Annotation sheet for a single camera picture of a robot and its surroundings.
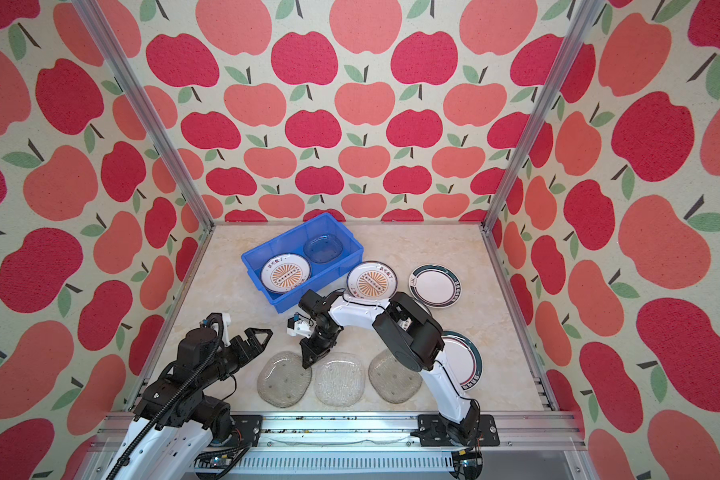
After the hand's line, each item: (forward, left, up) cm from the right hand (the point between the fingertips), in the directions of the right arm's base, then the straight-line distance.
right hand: (311, 363), depth 86 cm
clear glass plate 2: (-4, -9, 0) cm, 10 cm away
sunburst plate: (+30, +16, +2) cm, 34 cm away
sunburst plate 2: (+31, -15, 0) cm, 35 cm away
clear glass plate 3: (-2, -23, 0) cm, 24 cm away
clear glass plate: (-6, +7, 0) cm, 9 cm away
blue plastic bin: (+25, +1, +9) cm, 27 cm away
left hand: (-1, +9, +14) cm, 17 cm away
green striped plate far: (+30, -37, 0) cm, 48 cm away
